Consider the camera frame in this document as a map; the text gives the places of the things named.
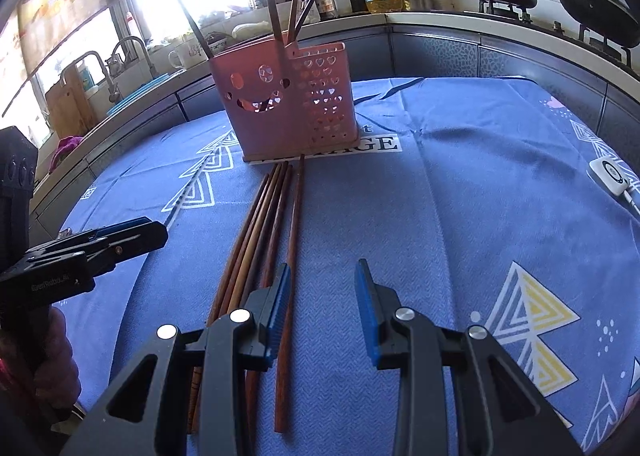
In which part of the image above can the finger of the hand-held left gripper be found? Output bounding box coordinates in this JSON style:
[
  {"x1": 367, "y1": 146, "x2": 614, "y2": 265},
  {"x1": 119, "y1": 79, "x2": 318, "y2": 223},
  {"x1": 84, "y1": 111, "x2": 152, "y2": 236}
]
[
  {"x1": 27, "y1": 222, "x2": 168, "y2": 269},
  {"x1": 57, "y1": 217, "x2": 153, "y2": 248}
]

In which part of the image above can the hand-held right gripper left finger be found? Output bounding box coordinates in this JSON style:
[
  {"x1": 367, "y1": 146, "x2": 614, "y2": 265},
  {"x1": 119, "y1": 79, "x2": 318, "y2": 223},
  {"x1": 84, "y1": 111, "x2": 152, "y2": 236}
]
[{"x1": 60, "y1": 263, "x2": 293, "y2": 456}]

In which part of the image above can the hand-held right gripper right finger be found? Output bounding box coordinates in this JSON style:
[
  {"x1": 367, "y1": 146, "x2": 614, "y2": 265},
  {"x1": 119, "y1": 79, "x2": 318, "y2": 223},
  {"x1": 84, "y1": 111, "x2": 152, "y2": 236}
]
[{"x1": 354, "y1": 259, "x2": 583, "y2": 456}]

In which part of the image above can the bundle of wooden chopsticks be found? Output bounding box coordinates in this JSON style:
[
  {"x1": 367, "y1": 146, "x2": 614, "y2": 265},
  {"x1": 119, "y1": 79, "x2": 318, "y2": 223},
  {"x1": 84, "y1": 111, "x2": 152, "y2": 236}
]
[{"x1": 187, "y1": 161, "x2": 296, "y2": 437}]

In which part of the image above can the pink plastic utensil holder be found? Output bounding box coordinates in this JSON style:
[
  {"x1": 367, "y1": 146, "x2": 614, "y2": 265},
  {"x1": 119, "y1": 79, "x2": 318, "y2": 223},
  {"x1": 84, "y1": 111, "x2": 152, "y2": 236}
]
[{"x1": 209, "y1": 34, "x2": 361, "y2": 162}]

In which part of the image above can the person's left hand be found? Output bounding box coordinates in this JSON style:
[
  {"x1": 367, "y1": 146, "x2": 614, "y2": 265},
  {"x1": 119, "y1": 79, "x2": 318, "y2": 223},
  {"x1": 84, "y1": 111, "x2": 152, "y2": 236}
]
[{"x1": 50, "y1": 309, "x2": 83, "y2": 418}]

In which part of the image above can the pink cloth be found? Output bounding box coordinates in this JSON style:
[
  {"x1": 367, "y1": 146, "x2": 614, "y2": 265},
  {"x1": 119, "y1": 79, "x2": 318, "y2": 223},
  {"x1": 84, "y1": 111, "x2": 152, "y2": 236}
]
[{"x1": 50, "y1": 136, "x2": 86, "y2": 172}]

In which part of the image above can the blue printed tablecloth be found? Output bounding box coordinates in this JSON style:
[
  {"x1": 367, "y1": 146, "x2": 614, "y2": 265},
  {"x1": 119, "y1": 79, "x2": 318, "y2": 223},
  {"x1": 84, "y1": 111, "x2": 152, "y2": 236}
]
[{"x1": 60, "y1": 76, "x2": 640, "y2": 456}]

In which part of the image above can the wooden cutting board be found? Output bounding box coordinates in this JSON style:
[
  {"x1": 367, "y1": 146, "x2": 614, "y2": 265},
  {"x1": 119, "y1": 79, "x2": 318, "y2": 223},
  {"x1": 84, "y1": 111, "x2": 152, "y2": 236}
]
[{"x1": 45, "y1": 65, "x2": 98, "y2": 137}]

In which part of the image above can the blue plastic basin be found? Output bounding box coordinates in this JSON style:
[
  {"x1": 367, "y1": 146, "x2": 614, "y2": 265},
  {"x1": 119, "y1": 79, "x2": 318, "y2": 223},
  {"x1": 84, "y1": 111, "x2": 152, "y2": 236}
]
[{"x1": 106, "y1": 74, "x2": 173, "y2": 114}]

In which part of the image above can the steel kitchen faucet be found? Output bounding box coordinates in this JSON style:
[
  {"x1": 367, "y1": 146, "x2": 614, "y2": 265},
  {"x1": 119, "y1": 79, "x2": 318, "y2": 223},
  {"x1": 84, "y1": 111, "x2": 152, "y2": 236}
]
[
  {"x1": 62, "y1": 50, "x2": 121, "y2": 104},
  {"x1": 107, "y1": 35, "x2": 161, "y2": 80}
]

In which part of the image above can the white printed mug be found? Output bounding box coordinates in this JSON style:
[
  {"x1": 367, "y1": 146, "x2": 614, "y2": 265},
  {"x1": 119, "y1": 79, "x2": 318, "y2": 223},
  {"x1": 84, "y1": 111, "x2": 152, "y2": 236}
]
[{"x1": 167, "y1": 39, "x2": 213, "y2": 70}]

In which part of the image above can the narrow fruit print roller blind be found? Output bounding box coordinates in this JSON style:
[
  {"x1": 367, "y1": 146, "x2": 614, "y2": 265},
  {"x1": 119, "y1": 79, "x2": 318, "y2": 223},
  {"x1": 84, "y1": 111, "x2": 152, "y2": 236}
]
[{"x1": 0, "y1": 11, "x2": 38, "y2": 117}]

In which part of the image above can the wide fruit print roller blind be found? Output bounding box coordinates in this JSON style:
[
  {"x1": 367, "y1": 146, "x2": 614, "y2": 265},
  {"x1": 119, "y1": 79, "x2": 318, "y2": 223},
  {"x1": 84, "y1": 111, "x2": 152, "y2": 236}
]
[{"x1": 17, "y1": 0, "x2": 126, "y2": 77}]

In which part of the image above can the white oblong object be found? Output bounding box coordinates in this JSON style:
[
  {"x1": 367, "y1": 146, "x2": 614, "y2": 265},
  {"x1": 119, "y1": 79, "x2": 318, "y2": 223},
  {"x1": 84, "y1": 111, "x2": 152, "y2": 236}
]
[{"x1": 232, "y1": 22, "x2": 271, "y2": 40}]

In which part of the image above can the kitchen counter with cabinets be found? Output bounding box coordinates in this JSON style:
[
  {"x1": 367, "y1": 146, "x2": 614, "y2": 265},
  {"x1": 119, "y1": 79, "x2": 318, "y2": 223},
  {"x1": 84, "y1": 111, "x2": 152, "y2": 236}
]
[{"x1": 27, "y1": 11, "x2": 640, "y2": 237}]

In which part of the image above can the white round button device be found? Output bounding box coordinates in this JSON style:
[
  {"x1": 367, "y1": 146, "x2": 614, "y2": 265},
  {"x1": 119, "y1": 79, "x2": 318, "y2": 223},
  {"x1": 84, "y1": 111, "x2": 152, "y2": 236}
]
[{"x1": 589, "y1": 156, "x2": 630, "y2": 196}]

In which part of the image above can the black gas stove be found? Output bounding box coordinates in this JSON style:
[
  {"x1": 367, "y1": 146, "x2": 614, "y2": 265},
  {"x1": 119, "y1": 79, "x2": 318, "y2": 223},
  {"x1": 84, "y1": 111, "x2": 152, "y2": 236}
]
[{"x1": 465, "y1": 0, "x2": 636, "y2": 68}]

